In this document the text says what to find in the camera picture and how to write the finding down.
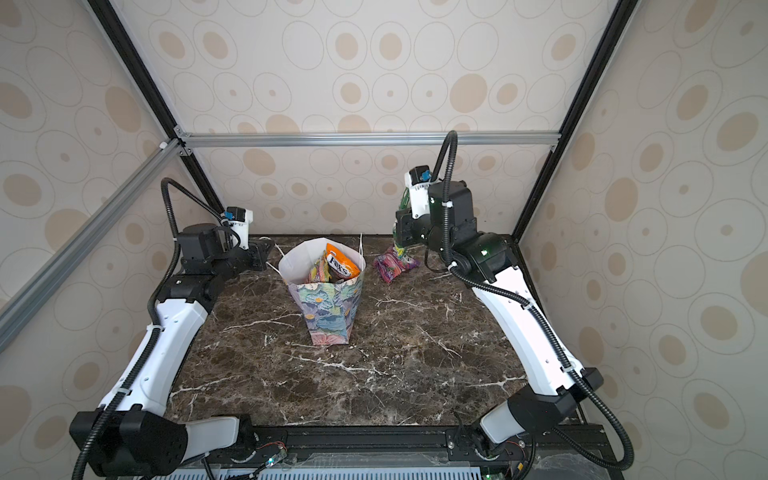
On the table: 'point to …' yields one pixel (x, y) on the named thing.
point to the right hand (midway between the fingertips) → (398, 213)
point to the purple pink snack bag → (389, 266)
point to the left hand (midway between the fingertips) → (276, 236)
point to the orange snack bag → (339, 265)
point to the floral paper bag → (330, 308)
